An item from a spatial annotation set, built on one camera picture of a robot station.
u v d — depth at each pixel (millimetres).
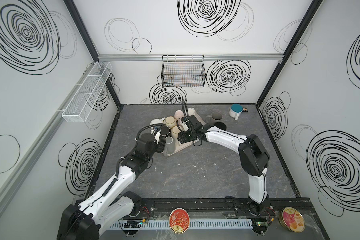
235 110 1084
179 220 677
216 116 993
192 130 731
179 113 1035
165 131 950
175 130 931
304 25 777
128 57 931
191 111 1088
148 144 570
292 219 679
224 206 752
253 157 507
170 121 991
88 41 829
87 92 722
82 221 381
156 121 996
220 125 967
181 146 952
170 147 870
